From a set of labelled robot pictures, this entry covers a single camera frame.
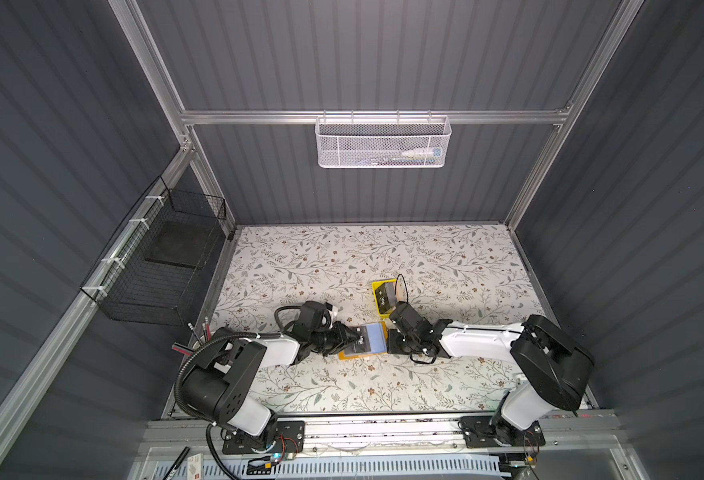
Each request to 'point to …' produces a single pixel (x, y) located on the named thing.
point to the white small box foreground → (195, 467)
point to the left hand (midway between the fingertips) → (359, 338)
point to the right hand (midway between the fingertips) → (388, 346)
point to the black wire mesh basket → (152, 268)
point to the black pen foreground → (176, 463)
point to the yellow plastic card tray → (374, 287)
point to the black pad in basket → (182, 242)
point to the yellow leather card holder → (374, 341)
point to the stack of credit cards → (386, 297)
